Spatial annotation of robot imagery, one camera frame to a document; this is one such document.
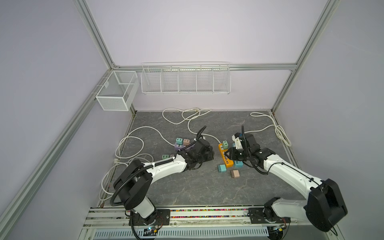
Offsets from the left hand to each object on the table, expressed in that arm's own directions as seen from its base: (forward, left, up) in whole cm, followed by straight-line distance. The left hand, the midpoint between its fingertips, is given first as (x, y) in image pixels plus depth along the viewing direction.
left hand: (213, 155), depth 84 cm
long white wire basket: (+48, +14, +20) cm, 54 cm away
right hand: (0, -8, 0) cm, 8 cm away
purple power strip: (+12, +22, -7) cm, 26 cm away
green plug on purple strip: (+14, +20, -4) cm, 24 cm away
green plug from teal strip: (-4, -5, -9) cm, 11 cm away
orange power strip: (-1, -9, -8) cm, 12 cm away
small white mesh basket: (+44, +60, +14) cm, 75 cm away
